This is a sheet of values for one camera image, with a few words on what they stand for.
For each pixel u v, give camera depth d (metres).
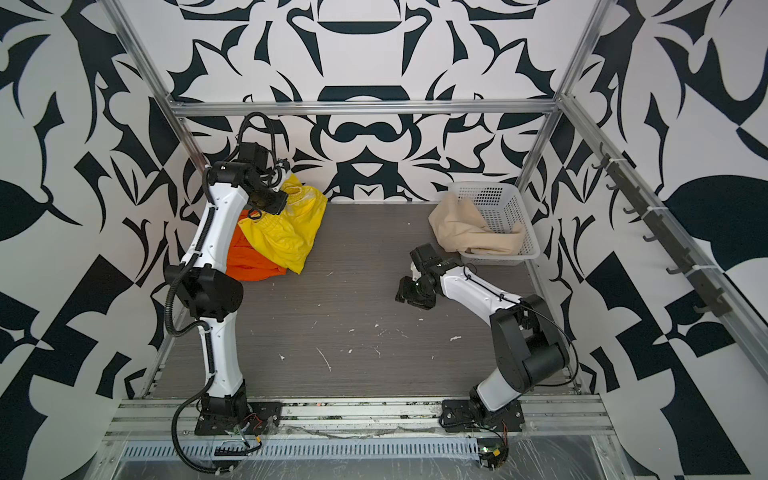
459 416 0.74
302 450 0.65
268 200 0.76
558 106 0.90
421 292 0.76
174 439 0.67
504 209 1.16
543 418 0.76
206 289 0.54
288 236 0.89
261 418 0.74
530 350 0.45
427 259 0.73
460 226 0.99
